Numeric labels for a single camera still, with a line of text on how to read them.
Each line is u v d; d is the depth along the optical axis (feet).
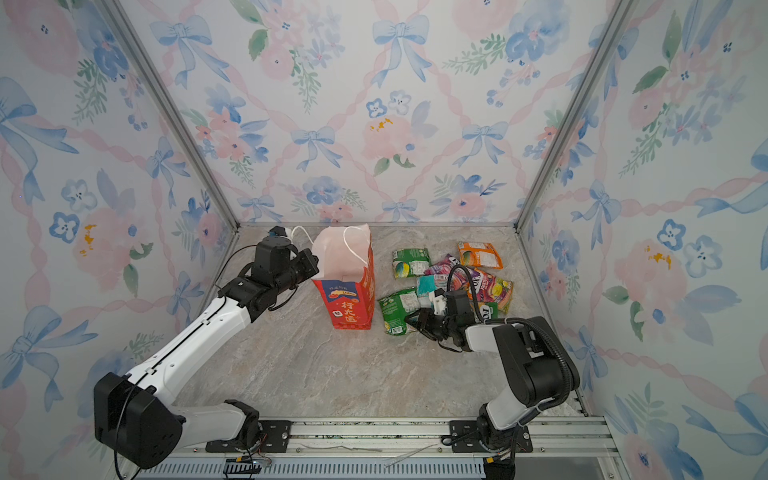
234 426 2.03
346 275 3.41
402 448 2.39
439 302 2.89
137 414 1.26
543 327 1.67
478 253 3.50
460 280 3.20
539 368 1.50
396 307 3.09
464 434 2.44
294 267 2.21
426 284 3.15
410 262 3.42
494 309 3.12
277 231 2.31
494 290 3.21
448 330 2.61
